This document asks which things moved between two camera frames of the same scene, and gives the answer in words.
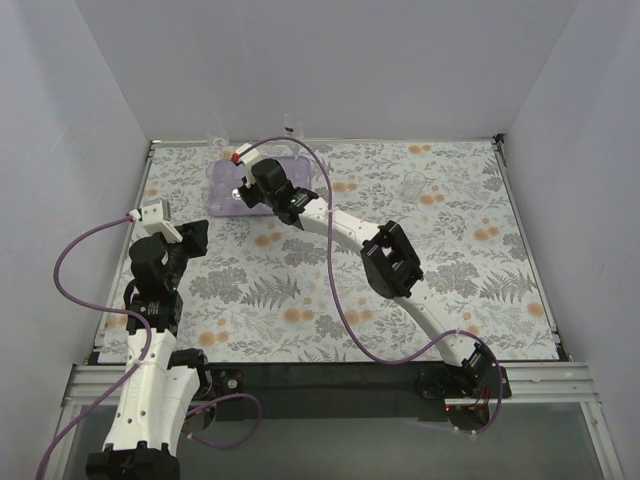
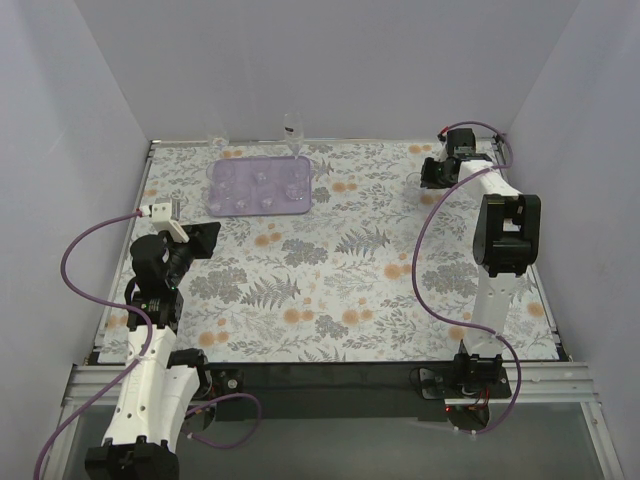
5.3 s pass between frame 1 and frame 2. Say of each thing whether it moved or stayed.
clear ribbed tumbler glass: stayed
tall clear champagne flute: stayed
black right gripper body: moved
